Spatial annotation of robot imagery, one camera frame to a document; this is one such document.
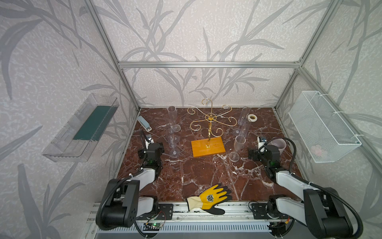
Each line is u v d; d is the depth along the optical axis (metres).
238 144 0.79
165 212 0.73
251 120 1.12
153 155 0.67
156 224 0.71
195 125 1.08
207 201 0.75
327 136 0.61
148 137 0.76
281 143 0.94
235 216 0.73
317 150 0.73
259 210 0.74
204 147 0.97
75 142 0.64
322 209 0.42
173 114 0.96
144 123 1.05
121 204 0.42
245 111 0.89
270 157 0.68
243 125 1.08
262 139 0.78
